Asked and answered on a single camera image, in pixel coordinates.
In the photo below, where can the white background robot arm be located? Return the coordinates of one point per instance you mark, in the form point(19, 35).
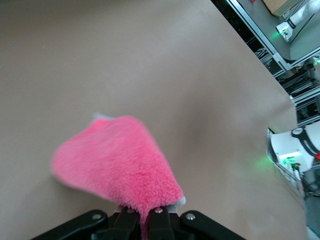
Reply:
point(295, 17)

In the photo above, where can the pink fluffy towel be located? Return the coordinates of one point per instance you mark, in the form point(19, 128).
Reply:
point(117, 162)

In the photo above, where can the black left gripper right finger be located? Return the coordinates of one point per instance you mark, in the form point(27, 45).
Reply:
point(160, 227)

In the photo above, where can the brown cardboard box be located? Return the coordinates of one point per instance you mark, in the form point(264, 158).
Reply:
point(277, 6)

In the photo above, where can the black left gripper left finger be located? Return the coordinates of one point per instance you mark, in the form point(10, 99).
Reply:
point(123, 227)

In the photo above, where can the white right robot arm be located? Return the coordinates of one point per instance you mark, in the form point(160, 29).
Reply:
point(285, 143)

